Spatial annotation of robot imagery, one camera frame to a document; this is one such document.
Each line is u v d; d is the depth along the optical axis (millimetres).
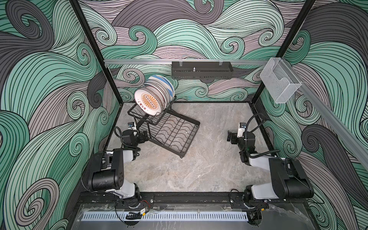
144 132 858
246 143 684
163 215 698
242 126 795
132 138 788
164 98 782
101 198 742
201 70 947
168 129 1007
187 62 925
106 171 456
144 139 858
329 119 593
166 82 815
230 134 848
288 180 432
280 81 814
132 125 812
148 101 816
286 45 853
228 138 857
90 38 820
